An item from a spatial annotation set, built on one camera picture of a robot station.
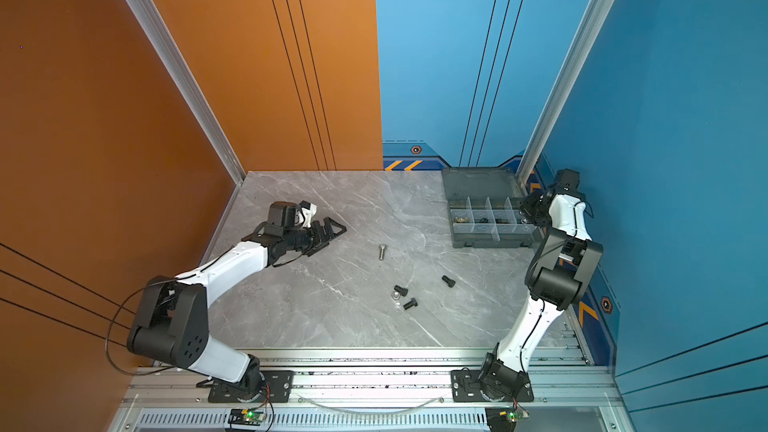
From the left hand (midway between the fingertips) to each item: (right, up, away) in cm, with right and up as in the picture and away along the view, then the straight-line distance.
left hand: (339, 232), depth 88 cm
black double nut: (+55, +2, +17) cm, 57 cm away
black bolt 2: (+21, -21, -1) cm, 30 cm away
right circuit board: (+43, -43, -18) cm, 63 cm away
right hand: (+58, +7, +8) cm, 59 cm away
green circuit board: (-19, -43, -17) cm, 50 cm away
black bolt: (+19, -18, +1) cm, 26 cm away
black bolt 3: (+33, -16, +3) cm, 37 cm away
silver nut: (+17, -19, -1) cm, 25 cm away
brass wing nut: (+40, +2, +17) cm, 44 cm away
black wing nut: (+48, +2, +17) cm, 51 cm away
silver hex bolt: (+12, -7, +9) cm, 17 cm away
